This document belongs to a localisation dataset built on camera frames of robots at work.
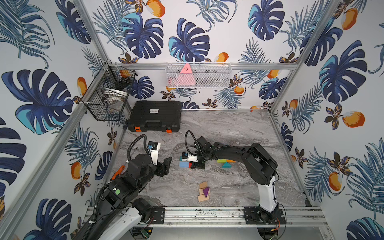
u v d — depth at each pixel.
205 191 0.80
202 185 0.82
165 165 0.61
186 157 0.81
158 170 0.60
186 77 0.90
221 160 0.71
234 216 0.76
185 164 0.90
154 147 0.58
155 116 1.10
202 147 0.76
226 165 0.90
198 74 0.93
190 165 0.91
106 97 0.84
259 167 0.52
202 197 0.80
